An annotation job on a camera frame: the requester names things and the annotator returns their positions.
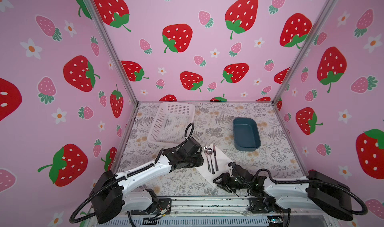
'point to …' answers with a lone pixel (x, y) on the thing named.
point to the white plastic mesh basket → (169, 123)
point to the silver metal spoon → (210, 152)
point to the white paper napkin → (223, 163)
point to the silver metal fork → (206, 152)
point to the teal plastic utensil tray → (246, 135)
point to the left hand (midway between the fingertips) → (204, 160)
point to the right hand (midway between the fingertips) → (212, 184)
